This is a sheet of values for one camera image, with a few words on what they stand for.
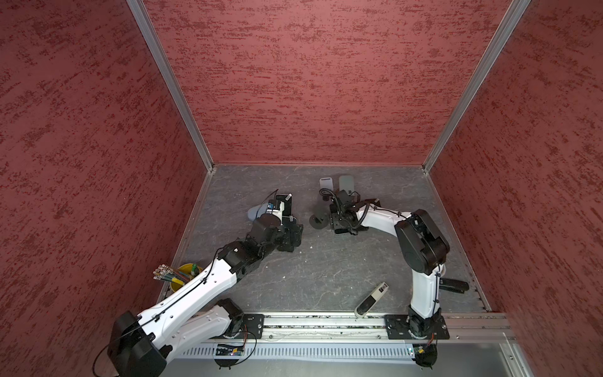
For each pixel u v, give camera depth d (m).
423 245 0.55
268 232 0.56
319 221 0.95
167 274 0.69
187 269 0.75
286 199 0.92
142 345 0.38
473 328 0.76
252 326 0.74
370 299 0.76
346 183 1.04
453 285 0.85
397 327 0.74
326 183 1.03
